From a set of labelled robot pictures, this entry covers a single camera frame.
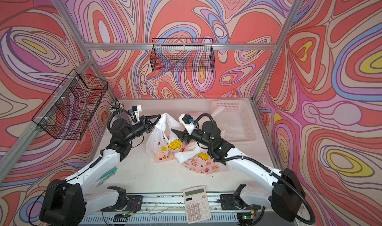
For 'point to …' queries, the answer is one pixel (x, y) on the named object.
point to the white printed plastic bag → (198, 160)
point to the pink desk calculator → (196, 203)
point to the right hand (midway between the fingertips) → (177, 127)
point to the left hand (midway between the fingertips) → (162, 118)
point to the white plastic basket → (239, 124)
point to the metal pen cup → (116, 106)
